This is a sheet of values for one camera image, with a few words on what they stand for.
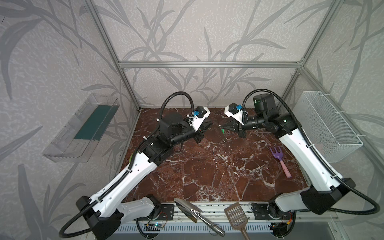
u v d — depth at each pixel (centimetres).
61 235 35
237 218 71
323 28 77
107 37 81
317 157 41
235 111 52
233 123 57
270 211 67
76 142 64
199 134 53
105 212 37
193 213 72
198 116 50
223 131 65
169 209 74
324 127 64
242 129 54
